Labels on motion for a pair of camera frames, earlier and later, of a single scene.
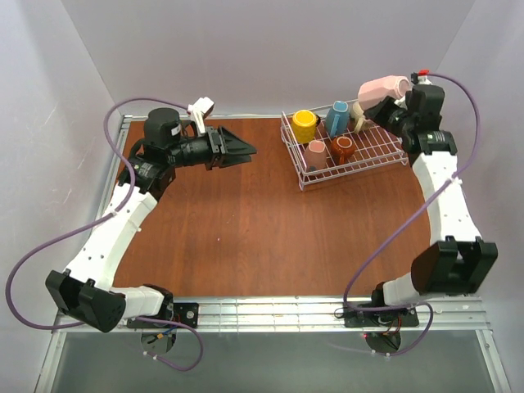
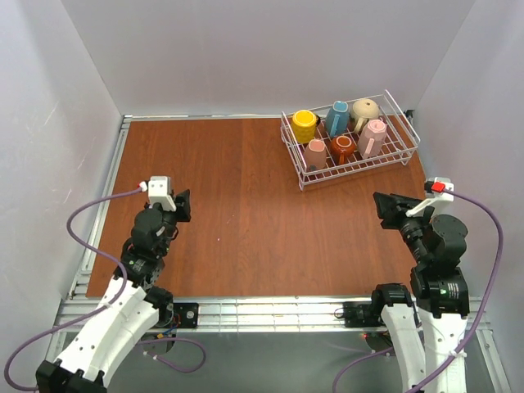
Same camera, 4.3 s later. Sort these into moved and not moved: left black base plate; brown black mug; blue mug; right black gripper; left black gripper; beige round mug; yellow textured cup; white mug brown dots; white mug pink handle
Moved: white mug pink handle; left black gripper; right black gripper
Not moved: left black base plate; beige round mug; blue mug; yellow textured cup; brown black mug; white mug brown dots
